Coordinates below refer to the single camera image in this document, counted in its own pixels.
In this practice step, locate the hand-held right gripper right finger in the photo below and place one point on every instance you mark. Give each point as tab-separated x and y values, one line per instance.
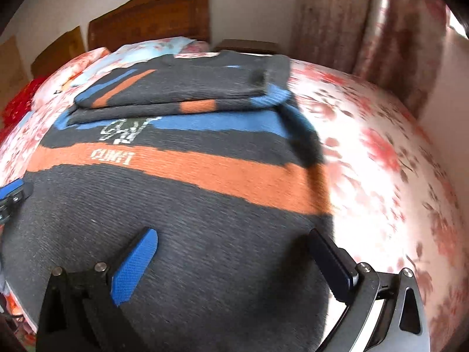
329	262

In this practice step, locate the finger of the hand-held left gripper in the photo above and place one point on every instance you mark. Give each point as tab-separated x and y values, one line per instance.
11	187

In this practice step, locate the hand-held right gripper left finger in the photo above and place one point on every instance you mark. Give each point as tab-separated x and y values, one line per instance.
133	264

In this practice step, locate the dark grey striped knit sweater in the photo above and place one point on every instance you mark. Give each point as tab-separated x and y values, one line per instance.
183	264

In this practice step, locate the red patterned blanket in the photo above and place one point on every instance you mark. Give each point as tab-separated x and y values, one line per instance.
20	99

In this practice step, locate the pink floral bed sheet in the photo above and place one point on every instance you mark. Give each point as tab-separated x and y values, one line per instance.
373	161

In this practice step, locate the cardboard box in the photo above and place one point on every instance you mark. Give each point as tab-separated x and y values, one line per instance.
13	69

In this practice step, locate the pink floral pillow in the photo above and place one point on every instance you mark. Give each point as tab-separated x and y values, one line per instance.
69	69

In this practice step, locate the small wooden headboard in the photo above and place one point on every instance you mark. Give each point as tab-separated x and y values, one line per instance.
58	51

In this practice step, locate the light blue floral pillow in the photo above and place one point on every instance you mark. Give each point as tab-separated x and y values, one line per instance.
146	49

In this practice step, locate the large wooden headboard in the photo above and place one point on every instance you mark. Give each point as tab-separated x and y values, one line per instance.
154	18

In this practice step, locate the dark wooden nightstand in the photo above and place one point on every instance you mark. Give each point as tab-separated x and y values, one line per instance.
249	46

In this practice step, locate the pink floral curtain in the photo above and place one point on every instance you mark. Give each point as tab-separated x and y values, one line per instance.
366	25

